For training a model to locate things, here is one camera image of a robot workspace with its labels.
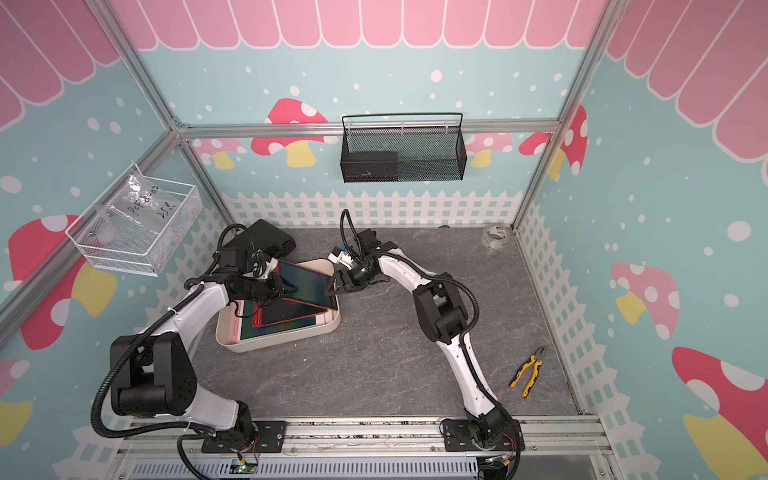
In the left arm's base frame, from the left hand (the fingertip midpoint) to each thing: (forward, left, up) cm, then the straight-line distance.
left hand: (295, 293), depth 87 cm
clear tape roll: (+34, -68, -10) cm, 77 cm away
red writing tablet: (+10, 0, -10) cm, 14 cm away
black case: (+31, +21, -8) cm, 38 cm away
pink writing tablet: (-2, -7, -11) cm, 13 cm away
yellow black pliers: (-14, -71, -11) cm, 73 cm away
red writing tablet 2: (-1, +7, -9) cm, 11 cm away
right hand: (+2, -10, -3) cm, 11 cm away
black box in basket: (+37, -20, +18) cm, 46 cm away
